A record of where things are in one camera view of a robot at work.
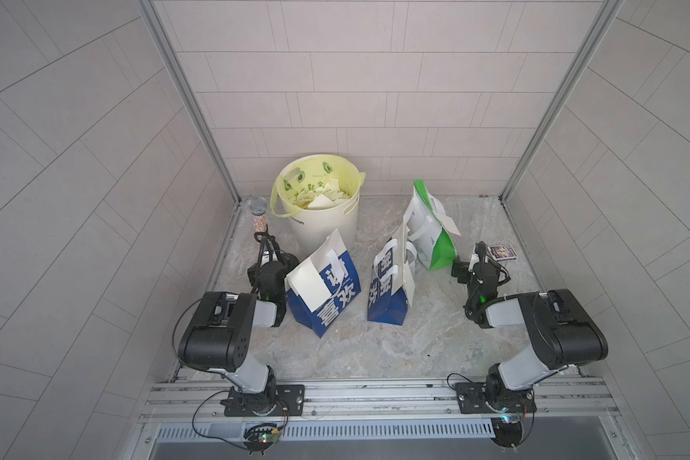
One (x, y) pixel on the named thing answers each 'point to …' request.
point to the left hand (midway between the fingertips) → (276, 255)
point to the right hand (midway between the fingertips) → (471, 254)
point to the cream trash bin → (318, 195)
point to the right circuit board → (507, 433)
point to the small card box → (503, 252)
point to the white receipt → (306, 282)
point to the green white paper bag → (427, 225)
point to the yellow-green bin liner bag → (310, 172)
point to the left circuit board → (260, 437)
